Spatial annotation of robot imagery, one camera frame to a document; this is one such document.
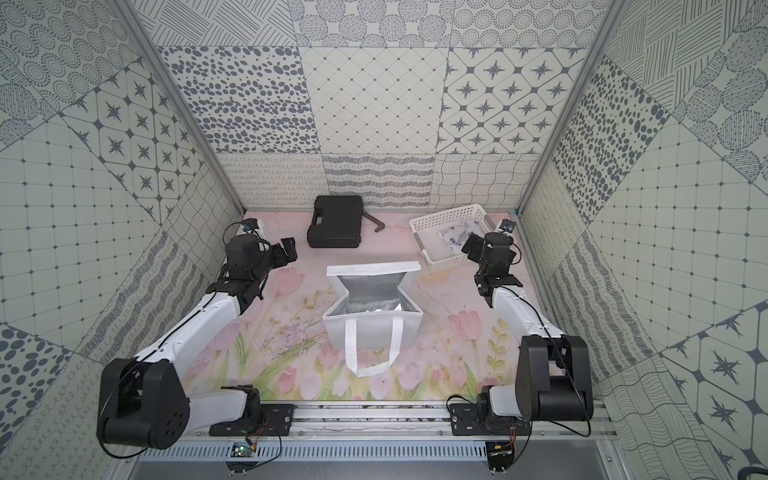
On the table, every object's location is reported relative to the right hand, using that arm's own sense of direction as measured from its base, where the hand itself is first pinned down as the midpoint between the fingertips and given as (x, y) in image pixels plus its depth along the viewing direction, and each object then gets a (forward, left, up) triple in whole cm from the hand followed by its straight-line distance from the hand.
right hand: (487, 244), depth 89 cm
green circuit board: (-51, +65, -18) cm, 84 cm away
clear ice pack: (+16, +5, -15) cm, 22 cm away
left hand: (-3, +63, +5) cm, 63 cm away
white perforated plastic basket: (+20, +16, -16) cm, 30 cm away
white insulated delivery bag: (-27, +33, +6) cm, 43 cm away
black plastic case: (+22, +52, -14) cm, 58 cm away
